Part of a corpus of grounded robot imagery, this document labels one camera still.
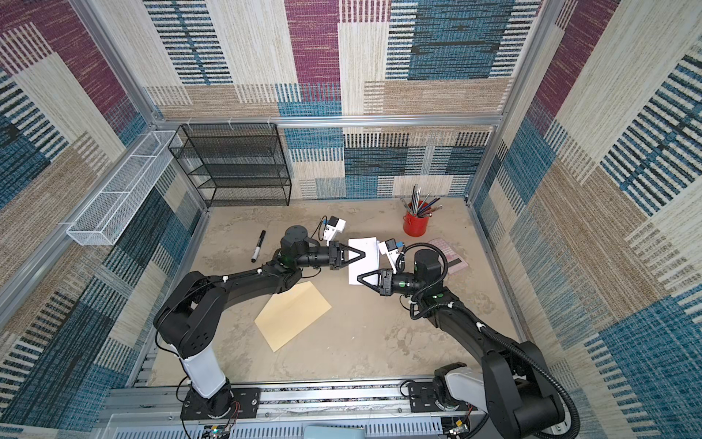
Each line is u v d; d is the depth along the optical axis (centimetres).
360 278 76
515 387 41
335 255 72
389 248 73
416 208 105
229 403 71
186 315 48
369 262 76
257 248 105
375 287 74
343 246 76
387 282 69
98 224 70
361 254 77
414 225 107
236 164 110
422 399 73
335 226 78
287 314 90
